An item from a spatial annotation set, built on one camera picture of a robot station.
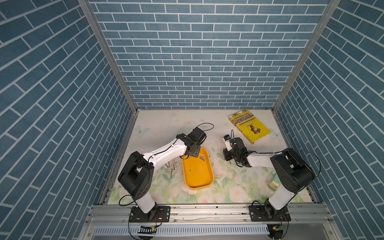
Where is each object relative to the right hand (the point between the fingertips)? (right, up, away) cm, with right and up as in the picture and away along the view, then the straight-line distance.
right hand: (225, 150), depth 97 cm
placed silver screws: (-37, -9, -7) cm, 38 cm away
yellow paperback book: (+20, +15, +9) cm, 27 cm away
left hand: (-19, +1, -9) cm, 21 cm away
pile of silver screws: (-15, -4, -3) cm, 16 cm away
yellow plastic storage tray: (-18, -11, -9) cm, 23 cm away
